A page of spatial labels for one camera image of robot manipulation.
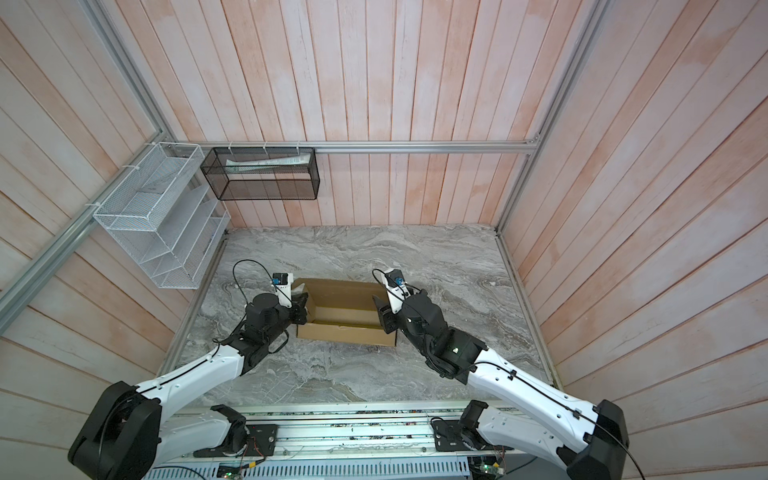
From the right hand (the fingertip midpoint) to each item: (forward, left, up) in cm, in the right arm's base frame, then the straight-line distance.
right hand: (383, 292), depth 72 cm
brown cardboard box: (+8, +13, -25) cm, 29 cm away
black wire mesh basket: (+49, +44, +1) cm, 66 cm away
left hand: (+5, +22, -12) cm, 26 cm away
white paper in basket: (+38, +46, +11) cm, 61 cm away
